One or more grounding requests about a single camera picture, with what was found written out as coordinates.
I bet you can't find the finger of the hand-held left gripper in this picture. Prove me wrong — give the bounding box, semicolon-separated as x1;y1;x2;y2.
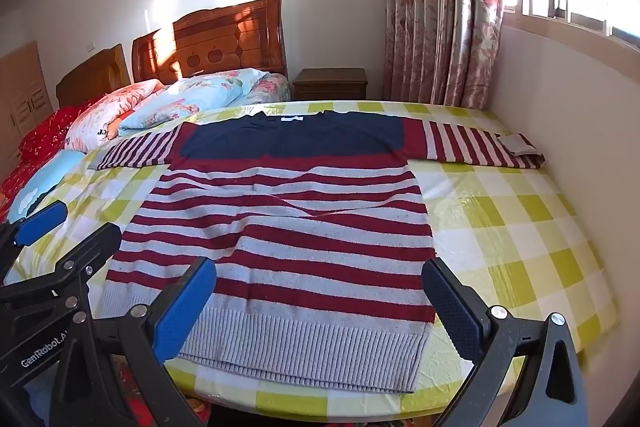
0;223;122;333
0;201;69;253

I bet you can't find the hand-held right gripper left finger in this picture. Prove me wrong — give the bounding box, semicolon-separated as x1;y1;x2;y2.
50;257;217;427

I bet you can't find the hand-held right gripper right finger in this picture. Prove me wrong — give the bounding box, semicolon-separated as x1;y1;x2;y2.
421;258;588;427

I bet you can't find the red grey striped sweater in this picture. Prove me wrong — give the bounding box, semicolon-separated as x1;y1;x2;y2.
87;111;546;395

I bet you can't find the light blue pillow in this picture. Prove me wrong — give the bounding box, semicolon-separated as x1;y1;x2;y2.
7;149;86;223

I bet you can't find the red patterned blanket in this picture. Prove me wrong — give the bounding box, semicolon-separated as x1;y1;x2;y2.
0;104;93;218

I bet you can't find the yellow white checked tablecloth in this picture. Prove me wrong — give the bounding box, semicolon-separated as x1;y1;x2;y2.
10;99;621;423

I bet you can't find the pink floral quilt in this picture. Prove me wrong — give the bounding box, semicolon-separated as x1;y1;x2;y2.
65;78;166;152

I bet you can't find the light wooden cabinet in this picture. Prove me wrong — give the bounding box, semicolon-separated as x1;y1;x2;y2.
0;41;53;178

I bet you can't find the small plain wooden headboard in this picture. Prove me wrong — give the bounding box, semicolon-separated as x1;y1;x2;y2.
55;43;132;108

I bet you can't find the light blue floral quilt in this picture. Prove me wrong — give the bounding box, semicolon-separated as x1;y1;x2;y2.
117;68;268;131

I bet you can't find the large carved wooden headboard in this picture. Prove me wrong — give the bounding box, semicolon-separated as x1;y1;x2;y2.
131;0;288;85

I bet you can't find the dark wooden nightstand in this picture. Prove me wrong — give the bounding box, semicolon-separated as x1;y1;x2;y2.
292;68;368;102

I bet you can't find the pink floral curtain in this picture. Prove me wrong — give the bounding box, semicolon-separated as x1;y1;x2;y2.
382;0;506;108

